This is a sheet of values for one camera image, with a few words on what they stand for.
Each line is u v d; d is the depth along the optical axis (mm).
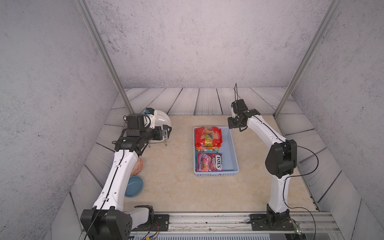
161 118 959
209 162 871
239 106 745
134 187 843
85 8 702
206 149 981
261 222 729
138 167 921
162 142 1036
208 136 939
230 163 936
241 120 699
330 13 721
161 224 728
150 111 655
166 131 671
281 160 529
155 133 657
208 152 976
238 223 741
